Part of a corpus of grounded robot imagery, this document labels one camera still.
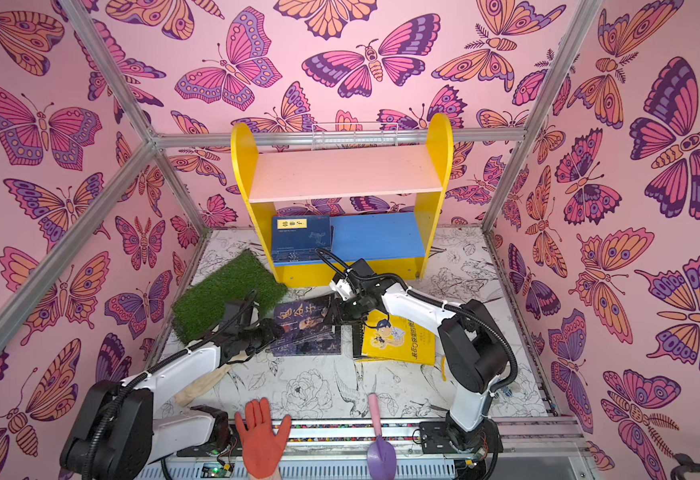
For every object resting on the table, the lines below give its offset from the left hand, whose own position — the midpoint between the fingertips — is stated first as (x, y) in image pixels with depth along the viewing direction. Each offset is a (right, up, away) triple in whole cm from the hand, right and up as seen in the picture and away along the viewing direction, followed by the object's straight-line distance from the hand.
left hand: (283, 328), depth 89 cm
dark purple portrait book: (+7, 0, -4) cm, 8 cm away
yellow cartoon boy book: (+32, -2, -2) cm, 32 cm away
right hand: (+14, +4, -5) cm, 15 cm away
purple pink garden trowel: (+28, -25, -19) cm, 42 cm away
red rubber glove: (0, -25, -17) cm, 30 cm away
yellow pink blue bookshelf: (+35, +25, +3) cm, 43 cm away
